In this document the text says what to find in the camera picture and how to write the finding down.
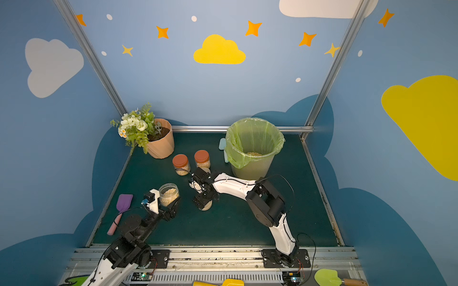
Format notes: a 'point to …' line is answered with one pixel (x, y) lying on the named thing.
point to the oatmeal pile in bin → (254, 154)
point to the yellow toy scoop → (226, 282)
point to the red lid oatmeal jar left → (181, 164)
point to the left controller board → (141, 276)
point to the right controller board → (294, 276)
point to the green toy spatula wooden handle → (328, 277)
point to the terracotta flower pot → (161, 145)
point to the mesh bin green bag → (251, 145)
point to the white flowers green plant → (138, 127)
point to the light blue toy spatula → (222, 145)
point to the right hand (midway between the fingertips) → (205, 198)
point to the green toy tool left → (77, 280)
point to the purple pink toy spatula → (124, 203)
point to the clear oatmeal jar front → (168, 193)
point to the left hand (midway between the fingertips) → (175, 194)
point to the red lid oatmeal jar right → (202, 158)
